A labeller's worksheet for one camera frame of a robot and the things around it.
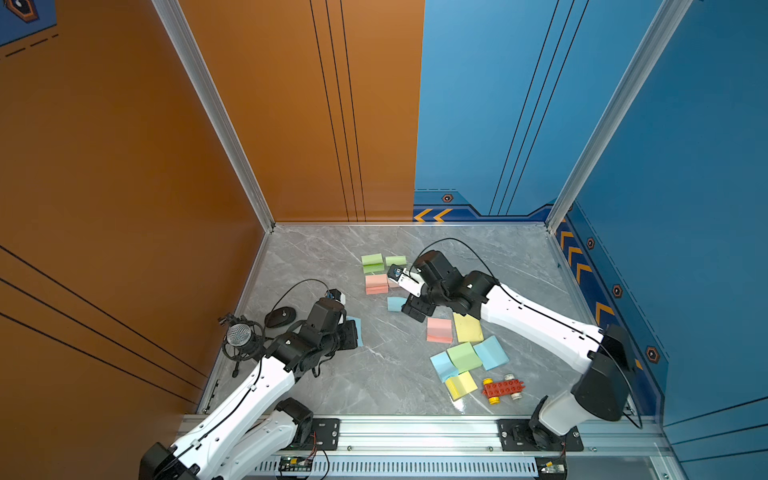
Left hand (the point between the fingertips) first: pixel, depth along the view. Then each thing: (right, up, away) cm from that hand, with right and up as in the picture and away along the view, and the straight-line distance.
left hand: (357, 325), depth 80 cm
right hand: (+15, +10, +1) cm, 18 cm away
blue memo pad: (0, -2, +2) cm, 3 cm away
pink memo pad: (+24, -5, +12) cm, 27 cm away
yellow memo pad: (+33, -4, +11) cm, 35 cm away
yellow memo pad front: (+28, -16, 0) cm, 32 cm away
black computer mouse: (-25, 0, +12) cm, 28 cm away
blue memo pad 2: (+24, -13, +5) cm, 28 cm away
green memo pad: (+2, +16, +26) cm, 30 cm away
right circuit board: (+48, -32, -9) cm, 58 cm away
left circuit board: (-14, -31, -9) cm, 35 cm away
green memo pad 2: (+30, -11, +6) cm, 33 cm away
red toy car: (+41, -16, -1) cm, 44 cm away
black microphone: (-24, 0, -13) cm, 27 cm away
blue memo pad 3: (+38, -9, +5) cm, 39 cm away
